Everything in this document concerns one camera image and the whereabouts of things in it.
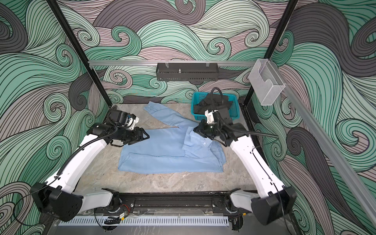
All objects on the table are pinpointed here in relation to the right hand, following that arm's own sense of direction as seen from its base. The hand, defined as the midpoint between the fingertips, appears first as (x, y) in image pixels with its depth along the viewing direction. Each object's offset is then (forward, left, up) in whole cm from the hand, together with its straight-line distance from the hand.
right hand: (193, 129), depth 72 cm
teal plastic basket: (+47, -5, -21) cm, 52 cm away
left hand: (-1, +25, -5) cm, 25 cm away
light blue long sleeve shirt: (+2, +10, -25) cm, 27 cm away
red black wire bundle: (-36, +41, -28) cm, 61 cm away
